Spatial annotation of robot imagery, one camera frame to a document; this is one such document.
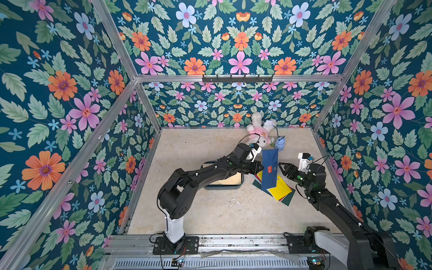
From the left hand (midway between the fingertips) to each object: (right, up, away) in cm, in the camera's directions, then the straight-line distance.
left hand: (266, 167), depth 82 cm
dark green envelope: (+12, -18, +5) cm, 22 cm away
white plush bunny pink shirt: (+4, +21, +27) cm, 34 cm away
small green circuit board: (-41, -39, -11) cm, 58 cm away
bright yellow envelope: (+10, -13, +8) cm, 18 cm away
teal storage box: (-23, -11, +6) cm, 26 cm away
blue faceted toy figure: (+13, +12, +21) cm, 27 cm away
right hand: (+8, +1, +1) cm, 8 cm away
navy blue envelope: (+2, +2, +2) cm, 3 cm away
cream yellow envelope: (-15, -8, +11) cm, 20 cm away
